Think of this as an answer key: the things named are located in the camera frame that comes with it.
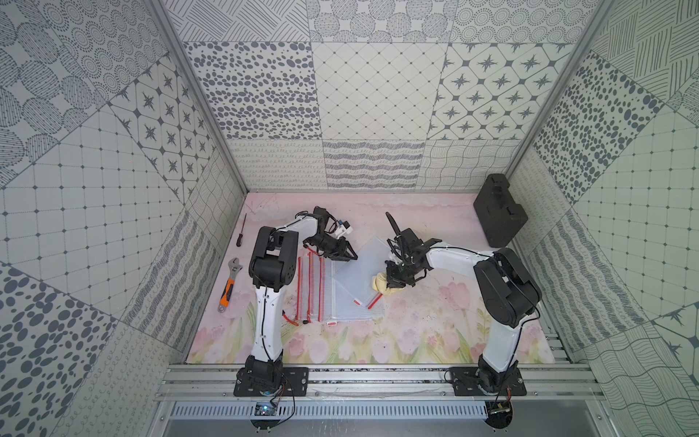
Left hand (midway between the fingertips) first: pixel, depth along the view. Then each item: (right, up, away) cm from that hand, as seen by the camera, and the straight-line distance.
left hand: (361, 261), depth 96 cm
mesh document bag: (-3, -6, -2) cm, 7 cm away
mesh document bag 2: (-6, -15, -7) cm, 17 cm away
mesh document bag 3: (-20, -10, -5) cm, 23 cm away
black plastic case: (+48, +16, -3) cm, 51 cm away
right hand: (+9, -8, -5) cm, 13 cm away
